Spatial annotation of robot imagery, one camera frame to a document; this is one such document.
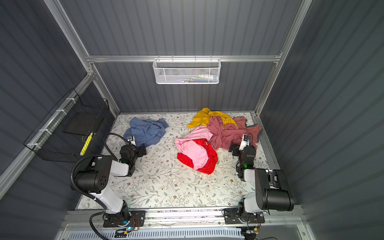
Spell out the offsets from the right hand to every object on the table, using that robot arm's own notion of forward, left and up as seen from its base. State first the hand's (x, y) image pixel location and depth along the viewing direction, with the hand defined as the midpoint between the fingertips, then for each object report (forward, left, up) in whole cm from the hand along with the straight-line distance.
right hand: (242, 142), depth 91 cm
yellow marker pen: (-17, +79, +20) cm, 83 cm away
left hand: (+2, +68, -4) cm, 69 cm away
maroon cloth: (+9, +9, -5) cm, 14 cm away
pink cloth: (-4, +28, -3) cm, 28 cm away
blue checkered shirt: (+12, +63, -3) cm, 64 cm away
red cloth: (-7, +34, -6) cm, 36 cm away
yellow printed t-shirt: (+33, +23, -9) cm, 41 cm away
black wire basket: (-9, +93, +21) cm, 96 cm away
